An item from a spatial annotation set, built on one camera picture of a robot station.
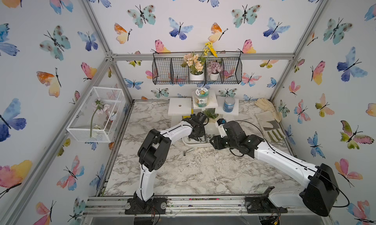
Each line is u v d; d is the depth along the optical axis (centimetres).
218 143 70
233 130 60
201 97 81
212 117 98
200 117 79
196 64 81
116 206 75
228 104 89
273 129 103
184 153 91
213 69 89
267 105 118
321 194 39
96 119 71
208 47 82
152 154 52
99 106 74
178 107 96
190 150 93
